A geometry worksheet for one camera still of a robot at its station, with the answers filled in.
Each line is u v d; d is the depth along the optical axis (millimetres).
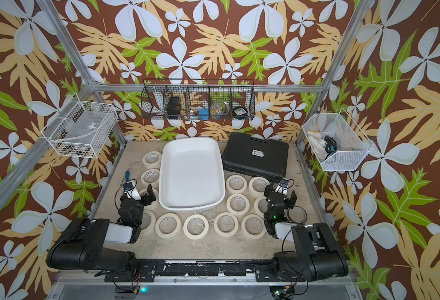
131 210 679
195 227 863
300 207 907
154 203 876
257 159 1037
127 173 1039
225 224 863
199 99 973
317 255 428
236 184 998
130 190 750
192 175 1024
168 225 853
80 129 794
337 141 837
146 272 736
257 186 1005
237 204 932
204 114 934
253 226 862
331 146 809
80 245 442
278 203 677
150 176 1039
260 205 916
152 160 1106
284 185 749
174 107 985
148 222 846
